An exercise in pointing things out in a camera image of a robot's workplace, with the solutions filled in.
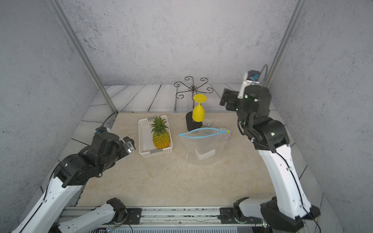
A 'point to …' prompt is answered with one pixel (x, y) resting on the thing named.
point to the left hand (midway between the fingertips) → (130, 145)
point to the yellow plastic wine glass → (198, 111)
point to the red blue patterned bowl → (224, 137)
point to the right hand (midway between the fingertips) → (232, 91)
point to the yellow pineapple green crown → (161, 136)
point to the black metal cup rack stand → (189, 84)
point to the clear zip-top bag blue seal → (205, 146)
